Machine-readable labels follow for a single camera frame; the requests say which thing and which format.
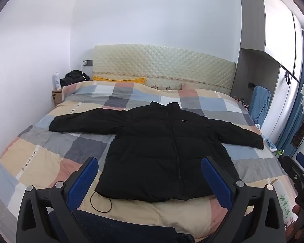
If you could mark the black wall socket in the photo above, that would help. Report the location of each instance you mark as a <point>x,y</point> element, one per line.
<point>250,84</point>

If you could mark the checked bed cover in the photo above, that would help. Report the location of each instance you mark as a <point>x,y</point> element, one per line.
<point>40,154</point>

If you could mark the cream quilted headboard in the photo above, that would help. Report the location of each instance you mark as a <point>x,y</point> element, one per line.
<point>162,65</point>

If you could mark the white spray bottle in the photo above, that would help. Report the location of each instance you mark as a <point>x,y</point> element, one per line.
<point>56,81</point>

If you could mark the black bag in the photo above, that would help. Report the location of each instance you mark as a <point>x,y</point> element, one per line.
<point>72,78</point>

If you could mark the blue towel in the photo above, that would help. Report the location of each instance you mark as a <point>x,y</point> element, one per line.
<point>259,106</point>

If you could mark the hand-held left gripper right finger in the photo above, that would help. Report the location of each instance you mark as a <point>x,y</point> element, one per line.
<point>216,182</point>

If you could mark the person's right hand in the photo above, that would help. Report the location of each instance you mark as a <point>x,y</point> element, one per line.
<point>296,210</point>

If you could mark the blue curtain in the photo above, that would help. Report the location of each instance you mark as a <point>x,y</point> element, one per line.
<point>297,101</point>

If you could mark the black puffer jacket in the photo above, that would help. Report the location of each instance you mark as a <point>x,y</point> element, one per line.
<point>154,151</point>

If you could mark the white cloth with green print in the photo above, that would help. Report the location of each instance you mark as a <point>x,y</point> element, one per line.
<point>285,202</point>

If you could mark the wooden nightstand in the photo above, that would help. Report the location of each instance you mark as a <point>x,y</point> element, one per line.
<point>56,96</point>

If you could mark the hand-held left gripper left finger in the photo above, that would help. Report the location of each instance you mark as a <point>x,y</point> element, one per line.
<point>83,181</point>

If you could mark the grey white wardrobe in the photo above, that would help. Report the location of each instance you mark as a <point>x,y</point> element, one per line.
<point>268,43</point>

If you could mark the grey wall socket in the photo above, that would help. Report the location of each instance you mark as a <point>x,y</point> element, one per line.
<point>87,62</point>

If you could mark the beige patterned pillow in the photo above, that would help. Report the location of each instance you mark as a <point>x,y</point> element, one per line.
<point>164,85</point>

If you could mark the yellow pillow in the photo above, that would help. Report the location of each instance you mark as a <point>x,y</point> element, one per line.
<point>116,79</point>

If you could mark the person's dark trouser leg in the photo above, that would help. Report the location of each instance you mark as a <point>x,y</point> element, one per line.
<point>121,229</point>

